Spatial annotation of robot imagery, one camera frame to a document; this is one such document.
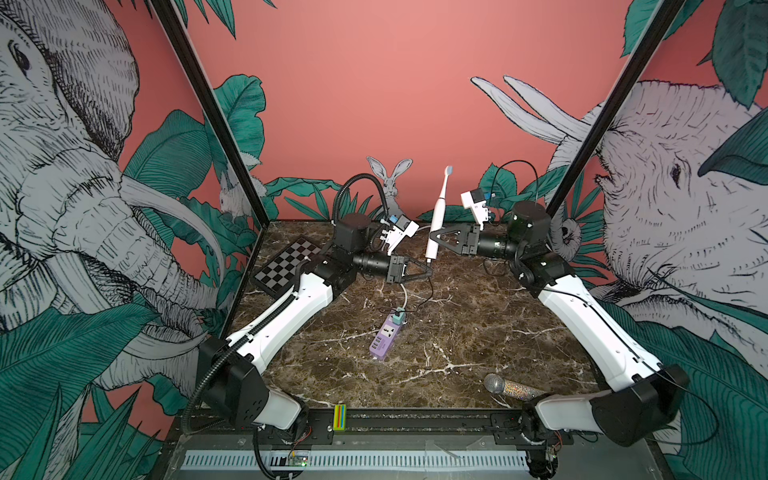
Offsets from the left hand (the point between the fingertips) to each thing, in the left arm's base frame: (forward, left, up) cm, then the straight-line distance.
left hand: (431, 274), depth 63 cm
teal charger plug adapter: (+3, +6, -28) cm, 28 cm away
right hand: (+6, 0, +6) cm, 8 cm away
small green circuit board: (-29, +32, -34) cm, 56 cm away
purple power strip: (-1, +10, -32) cm, 34 cm away
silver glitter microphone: (-15, -19, -31) cm, 39 cm away
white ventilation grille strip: (-30, +15, -34) cm, 48 cm away
